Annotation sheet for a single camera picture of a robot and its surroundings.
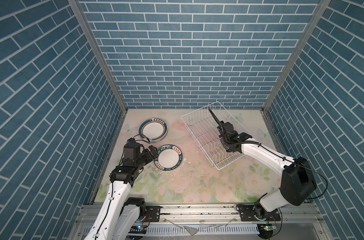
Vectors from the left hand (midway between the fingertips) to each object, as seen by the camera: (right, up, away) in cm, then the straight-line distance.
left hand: (152, 151), depth 79 cm
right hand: (+44, +7, +9) cm, 45 cm away
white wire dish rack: (+29, +14, +30) cm, 44 cm away
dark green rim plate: (-4, +11, +23) cm, 26 cm away
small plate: (+7, -7, +15) cm, 18 cm away
